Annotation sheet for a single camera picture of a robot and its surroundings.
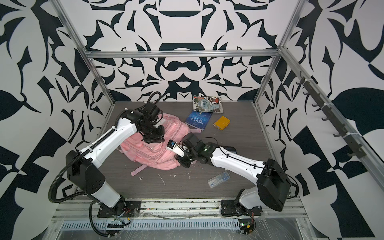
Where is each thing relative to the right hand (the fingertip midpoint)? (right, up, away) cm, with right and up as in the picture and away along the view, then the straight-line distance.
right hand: (177, 156), depth 78 cm
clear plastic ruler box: (+22, -14, +5) cm, 27 cm away
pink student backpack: (-23, +2, +6) cm, 24 cm away
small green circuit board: (+33, -31, -6) cm, 46 cm away
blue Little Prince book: (+13, +18, +30) cm, 38 cm away
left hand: (-6, +10, +1) cm, 12 cm away
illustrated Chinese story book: (+21, +30, +40) cm, 54 cm away
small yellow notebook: (+28, +16, +28) cm, 43 cm away
